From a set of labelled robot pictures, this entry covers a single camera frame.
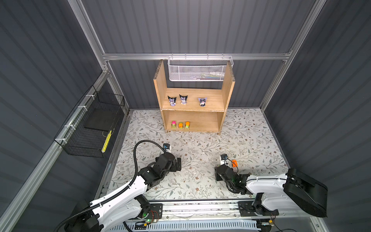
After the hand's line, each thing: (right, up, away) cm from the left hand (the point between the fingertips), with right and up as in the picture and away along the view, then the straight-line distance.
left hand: (174, 159), depth 82 cm
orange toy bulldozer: (+38, -4, +7) cm, 39 cm away
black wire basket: (-43, +18, -10) cm, 48 cm away
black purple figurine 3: (+16, +33, -1) cm, 36 cm away
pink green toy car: (-2, +19, +17) cm, 26 cm away
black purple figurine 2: (+5, +34, +1) cm, 35 cm away
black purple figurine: (-1, +33, -1) cm, 33 cm away
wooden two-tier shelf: (+13, +28, +1) cm, 31 cm away
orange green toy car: (+3, +19, +17) cm, 26 cm away
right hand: (+26, -8, +6) cm, 28 cm away
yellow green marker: (-31, +10, -15) cm, 36 cm away
